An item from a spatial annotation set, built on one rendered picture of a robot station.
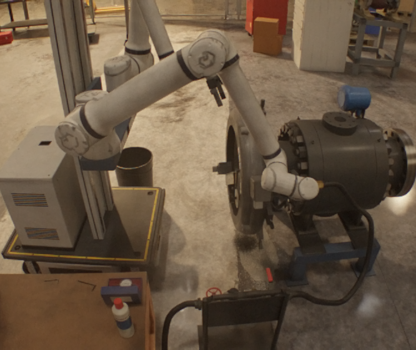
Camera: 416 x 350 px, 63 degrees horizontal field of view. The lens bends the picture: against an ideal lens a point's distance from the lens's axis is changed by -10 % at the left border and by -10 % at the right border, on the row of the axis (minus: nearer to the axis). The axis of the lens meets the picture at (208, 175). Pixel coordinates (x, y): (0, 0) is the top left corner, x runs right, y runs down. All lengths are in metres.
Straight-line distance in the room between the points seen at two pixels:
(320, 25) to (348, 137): 3.75
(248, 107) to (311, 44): 4.43
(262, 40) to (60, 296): 5.49
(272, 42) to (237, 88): 5.08
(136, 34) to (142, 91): 0.85
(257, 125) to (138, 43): 0.94
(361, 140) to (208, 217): 1.26
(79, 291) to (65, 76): 0.98
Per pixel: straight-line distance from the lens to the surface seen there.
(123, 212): 2.39
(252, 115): 1.44
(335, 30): 5.84
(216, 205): 2.89
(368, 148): 2.18
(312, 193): 1.46
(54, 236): 2.18
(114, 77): 2.02
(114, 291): 1.63
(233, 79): 1.39
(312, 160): 2.03
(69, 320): 1.73
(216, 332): 2.15
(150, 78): 1.27
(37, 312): 1.81
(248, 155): 1.86
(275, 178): 1.44
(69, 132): 1.44
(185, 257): 2.50
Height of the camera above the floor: 1.85
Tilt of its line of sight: 35 degrees down
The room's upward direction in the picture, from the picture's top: straight up
